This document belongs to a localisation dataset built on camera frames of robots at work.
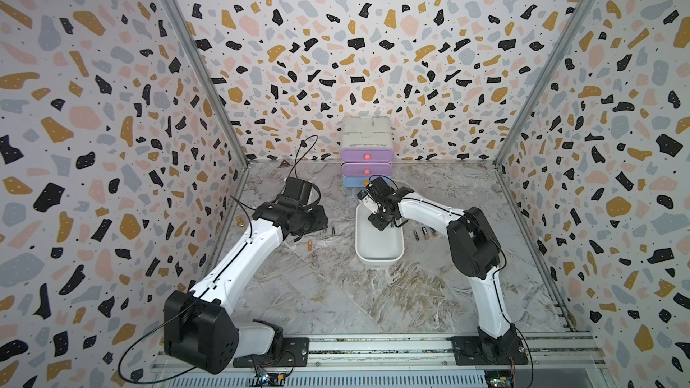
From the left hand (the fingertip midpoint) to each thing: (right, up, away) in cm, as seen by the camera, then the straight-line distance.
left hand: (325, 219), depth 82 cm
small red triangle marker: (-24, +20, +39) cm, 50 cm away
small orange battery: (-8, -11, +13) cm, 19 cm away
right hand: (+17, -2, +18) cm, 25 cm away
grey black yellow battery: (0, -6, +19) cm, 20 cm away
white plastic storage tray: (+16, -11, +13) cm, 23 cm away
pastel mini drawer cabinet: (+13, +23, +16) cm, 31 cm away
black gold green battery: (+31, -9, +16) cm, 36 cm away
